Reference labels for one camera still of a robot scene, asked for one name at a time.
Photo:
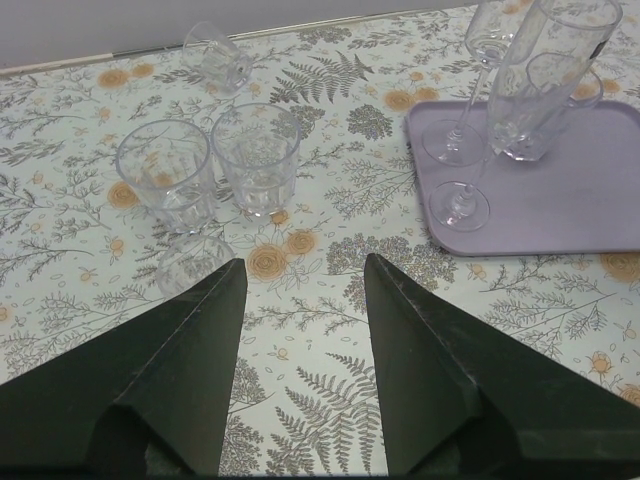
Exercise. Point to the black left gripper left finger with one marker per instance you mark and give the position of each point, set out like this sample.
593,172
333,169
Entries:
164,377

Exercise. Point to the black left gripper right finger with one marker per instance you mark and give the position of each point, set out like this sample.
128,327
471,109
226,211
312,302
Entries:
460,398

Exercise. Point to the clear wine glass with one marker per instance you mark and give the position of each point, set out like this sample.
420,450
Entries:
500,165

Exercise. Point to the clear faceted tumbler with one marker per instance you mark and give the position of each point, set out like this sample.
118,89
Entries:
168,165
257,146

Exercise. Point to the tall clear highball glass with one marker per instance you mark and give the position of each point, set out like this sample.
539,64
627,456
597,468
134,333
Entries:
555,45

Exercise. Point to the tall clear champagne flute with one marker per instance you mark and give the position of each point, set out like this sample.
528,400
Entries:
455,143

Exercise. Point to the lavender plastic tray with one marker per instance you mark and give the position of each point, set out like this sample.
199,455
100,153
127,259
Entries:
581,197

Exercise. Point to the small clear glass left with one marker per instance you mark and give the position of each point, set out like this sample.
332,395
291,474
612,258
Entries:
188,261

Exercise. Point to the floral patterned table mat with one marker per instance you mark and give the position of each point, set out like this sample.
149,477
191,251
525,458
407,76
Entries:
79,252

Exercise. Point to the small clear glass lying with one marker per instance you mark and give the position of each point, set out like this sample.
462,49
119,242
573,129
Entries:
210,53

